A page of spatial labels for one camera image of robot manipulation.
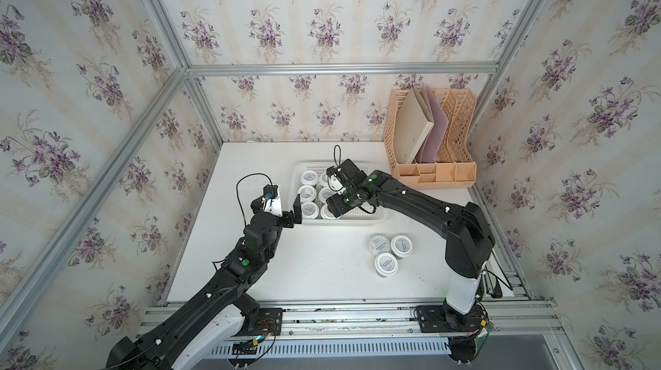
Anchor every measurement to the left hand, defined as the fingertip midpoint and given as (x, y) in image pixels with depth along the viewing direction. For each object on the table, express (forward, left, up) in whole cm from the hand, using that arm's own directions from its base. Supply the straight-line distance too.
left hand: (287, 196), depth 76 cm
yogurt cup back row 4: (-8, -29, -16) cm, 35 cm away
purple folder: (+26, -52, +7) cm, 58 cm away
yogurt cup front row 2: (-16, -30, -15) cm, 37 cm away
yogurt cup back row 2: (+4, -6, -15) cm, 16 cm away
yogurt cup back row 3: (+1, -12, -12) cm, 17 cm away
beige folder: (+31, -44, +2) cm, 54 cm away
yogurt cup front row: (+10, -5, -14) cm, 18 cm away
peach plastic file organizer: (+22, -63, -13) cm, 68 cm away
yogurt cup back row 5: (-10, -36, -15) cm, 40 cm away
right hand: (+4, -16, -10) cm, 19 cm away
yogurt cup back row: (+17, -5, -14) cm, 23 cm away
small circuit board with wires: (-35, +11, -24) cm, 44 cm away
